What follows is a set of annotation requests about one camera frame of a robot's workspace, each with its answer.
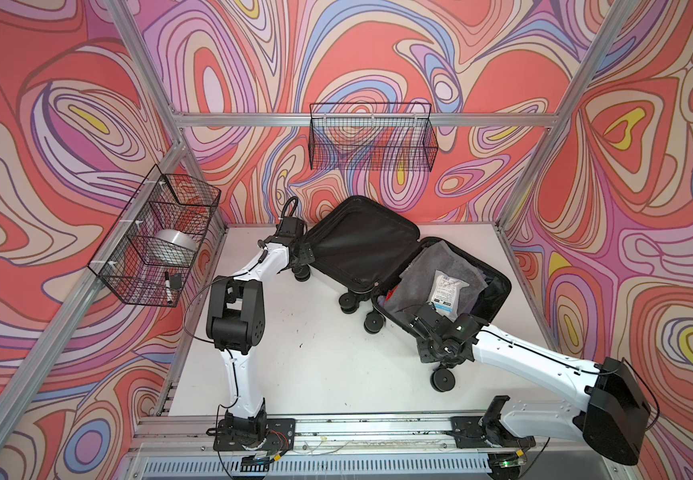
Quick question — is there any clear plastic packet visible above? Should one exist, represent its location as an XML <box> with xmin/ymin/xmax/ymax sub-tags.
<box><xmin>427</xmin><ymin>270</ymin><xmax>469</xmax><ymax>320</ymax></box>

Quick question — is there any black suitcase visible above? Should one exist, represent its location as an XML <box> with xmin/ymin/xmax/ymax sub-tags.
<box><xmin>304</xmin><ymin>196</ymin><xmax>511</xmax><ymax>392</ymax></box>

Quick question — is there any grey towel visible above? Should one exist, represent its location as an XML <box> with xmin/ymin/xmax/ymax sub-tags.
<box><xmin>383</xmin><ymin>241</ymin><xmax>487</xmax><ymax>321</ymax></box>

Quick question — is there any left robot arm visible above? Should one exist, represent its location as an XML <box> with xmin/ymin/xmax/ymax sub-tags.
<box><xmin>206</xmin><ymin>216</ymin><xmax>314</xmax><ymax>443</ymax></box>

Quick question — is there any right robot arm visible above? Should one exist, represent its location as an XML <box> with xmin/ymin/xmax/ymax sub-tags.
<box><xmin>411</xmin><ymin>304</ymin><xmax>651</xmax><ymax>466</ymax></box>

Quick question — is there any white tape roll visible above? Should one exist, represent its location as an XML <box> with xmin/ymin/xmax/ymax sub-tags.
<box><xmin>150</xmin><ymin>229</ymin><xmax>198</xmax><ymax>267</ymax></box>

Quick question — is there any black marker pen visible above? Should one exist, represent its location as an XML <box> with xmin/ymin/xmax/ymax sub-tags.
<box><xmin>164</xmin><ymin>271</ymin><xmax>182</xmax><ymax>305</ymax></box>

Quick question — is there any back wall wire basket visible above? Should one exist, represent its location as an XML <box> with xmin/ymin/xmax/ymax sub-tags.
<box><xmin>308</xmin><ymin>100</ymin><xmax>438</xmax><ymax>172</ymax></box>

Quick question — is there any wall wire basket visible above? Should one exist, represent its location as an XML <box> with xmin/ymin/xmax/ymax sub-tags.
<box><xmin>308</xmin><ymin>100</ymin><xmax>438</xmax><ymax>172</ymax></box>
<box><xmin>88</xmin><ymin>166</ymin><xmax>222</xmax><ymax>307</ymax></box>

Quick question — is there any left wall wire basket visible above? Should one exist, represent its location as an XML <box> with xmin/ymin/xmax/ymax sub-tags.
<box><xmin>88</xmin><ymin>166</ymin><xmax>222</xmax><ymax>307</ymax></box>

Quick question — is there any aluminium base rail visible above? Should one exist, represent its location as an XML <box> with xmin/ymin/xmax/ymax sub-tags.
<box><xmin>118</xmin><ymin>402</ymin><xmax>637</xmax><ymax>479</ymax></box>

